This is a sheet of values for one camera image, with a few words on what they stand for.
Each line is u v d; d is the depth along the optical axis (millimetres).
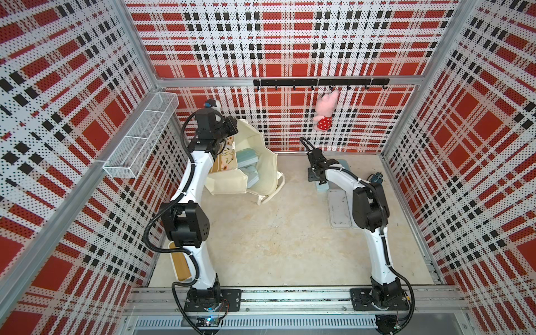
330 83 921
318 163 821
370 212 600
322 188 1022
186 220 500
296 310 733
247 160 1090
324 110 932
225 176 861
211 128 639
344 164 1162
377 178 984
